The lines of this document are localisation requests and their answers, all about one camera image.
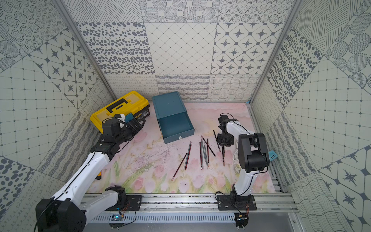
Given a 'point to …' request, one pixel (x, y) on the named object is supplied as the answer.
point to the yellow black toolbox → (132, 102)
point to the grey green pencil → (204, 154)
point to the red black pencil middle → (200, 156)
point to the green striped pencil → (187, 154)
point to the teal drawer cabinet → (168, 105)
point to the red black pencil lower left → (179, 165)
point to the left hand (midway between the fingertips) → (140, 121)
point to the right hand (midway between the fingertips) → (225, 146)
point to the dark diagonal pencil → (207, 145)
